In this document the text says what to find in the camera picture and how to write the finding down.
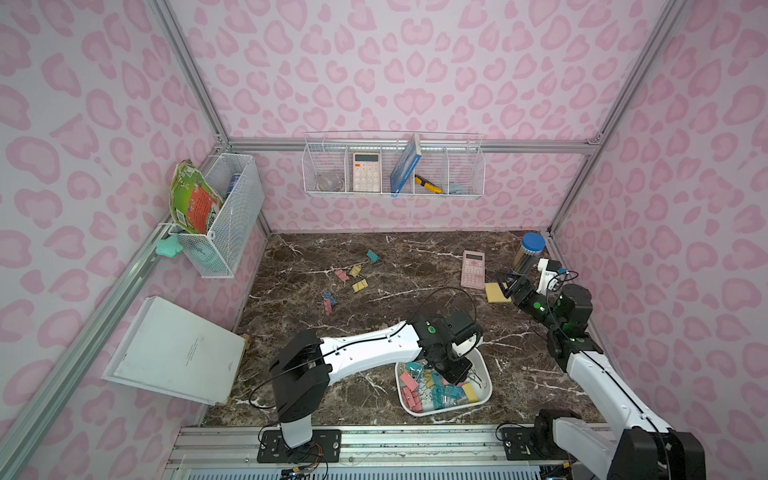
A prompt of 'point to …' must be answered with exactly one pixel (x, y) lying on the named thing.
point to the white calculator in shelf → (366, 172)
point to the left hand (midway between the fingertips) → (463, 370)
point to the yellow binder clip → (357, 287)
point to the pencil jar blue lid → (534, 242)
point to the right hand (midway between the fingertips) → (499, 277)
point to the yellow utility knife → (427, 184)
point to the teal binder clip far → (373, 256)
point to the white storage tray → (421, 390)
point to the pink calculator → (473, 269)
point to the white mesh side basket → (218, 251)
